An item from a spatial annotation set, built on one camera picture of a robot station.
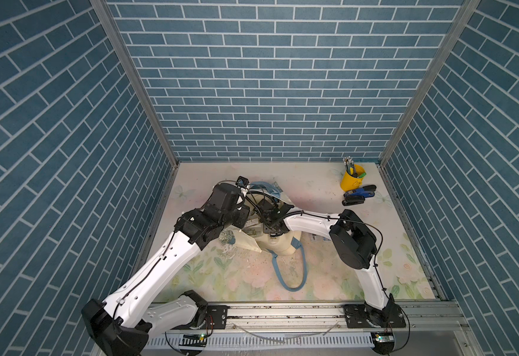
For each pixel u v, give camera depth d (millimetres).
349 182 1025
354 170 1019
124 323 371
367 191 1056
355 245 533
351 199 1036
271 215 750
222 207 518
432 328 768
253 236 918
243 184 630
